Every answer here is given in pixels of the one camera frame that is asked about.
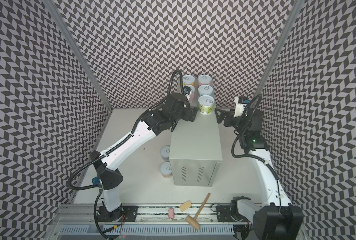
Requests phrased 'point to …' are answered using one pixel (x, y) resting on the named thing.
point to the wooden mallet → (193, 222)
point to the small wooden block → (185, 205)
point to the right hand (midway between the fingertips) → (221, 113)
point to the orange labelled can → (166, 169)
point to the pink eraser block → (171, 213)
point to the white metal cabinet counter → (195, 151)
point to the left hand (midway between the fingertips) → (187, 105)
